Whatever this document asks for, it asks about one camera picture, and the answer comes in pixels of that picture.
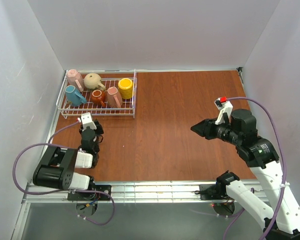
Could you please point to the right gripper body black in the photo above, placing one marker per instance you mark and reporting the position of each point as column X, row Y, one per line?
column 211, row 129

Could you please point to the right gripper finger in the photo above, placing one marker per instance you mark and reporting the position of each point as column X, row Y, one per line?
column 202, row 132
column 201, row 126

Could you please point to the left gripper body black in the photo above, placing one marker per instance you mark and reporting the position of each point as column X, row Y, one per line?
column 99, row 128

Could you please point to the dark brown glazed mug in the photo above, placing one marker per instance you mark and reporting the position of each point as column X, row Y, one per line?
column 98, row 97

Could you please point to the white mug pink handle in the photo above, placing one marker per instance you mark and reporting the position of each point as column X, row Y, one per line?
column 114, row 98

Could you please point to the white mug blue handle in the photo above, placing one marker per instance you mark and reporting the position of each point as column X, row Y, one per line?
column 74, row 96

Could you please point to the beige speckled round mug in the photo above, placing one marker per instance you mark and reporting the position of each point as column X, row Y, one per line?
column 93, row 81

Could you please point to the yellow enamel mug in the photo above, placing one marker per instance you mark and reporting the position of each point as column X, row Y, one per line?
column 125, row 87

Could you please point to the pink faceted mug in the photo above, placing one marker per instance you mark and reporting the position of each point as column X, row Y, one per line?
column 75, row 79

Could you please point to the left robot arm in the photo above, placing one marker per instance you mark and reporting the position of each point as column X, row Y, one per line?
column 56, row 168

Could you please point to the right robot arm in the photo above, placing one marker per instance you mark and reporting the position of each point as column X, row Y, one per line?
column 280, row 219

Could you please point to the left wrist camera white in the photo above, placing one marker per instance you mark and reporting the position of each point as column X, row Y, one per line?
column 87, row 121

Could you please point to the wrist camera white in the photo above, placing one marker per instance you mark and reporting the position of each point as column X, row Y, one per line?
column 87, row 121
column 225, row 109

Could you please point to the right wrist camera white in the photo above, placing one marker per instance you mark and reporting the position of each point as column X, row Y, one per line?
column 225, row 109

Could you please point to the white wire dish rack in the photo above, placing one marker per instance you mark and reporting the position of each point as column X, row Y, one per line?
column 109, row 79

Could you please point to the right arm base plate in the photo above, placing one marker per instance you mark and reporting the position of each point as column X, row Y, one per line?
column 211, row 192

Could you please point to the aluminium frame rail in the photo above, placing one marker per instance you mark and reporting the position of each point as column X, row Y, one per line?
column 132, row 193

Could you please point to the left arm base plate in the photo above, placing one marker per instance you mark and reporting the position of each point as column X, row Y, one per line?
column 90, row 193

